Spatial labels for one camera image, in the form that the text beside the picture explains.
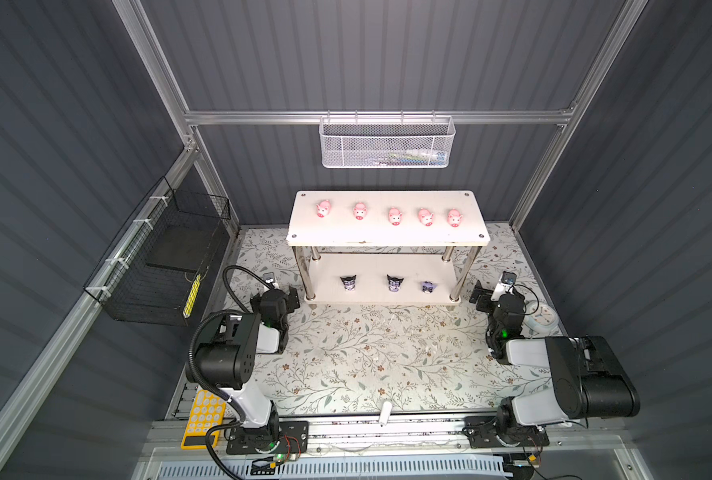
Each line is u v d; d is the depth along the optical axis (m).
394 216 0.73
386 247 1.15
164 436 0.75
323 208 0.75
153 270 0.72
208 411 0.77
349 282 0.91
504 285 0.78
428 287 0.91
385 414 0.75
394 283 0.91
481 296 0.84
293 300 0.91
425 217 0.72
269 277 0.84
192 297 0.68
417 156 0.92
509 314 0.68
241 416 0.55
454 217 0.72
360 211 0.74
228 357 0.48
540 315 0.93
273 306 0.74
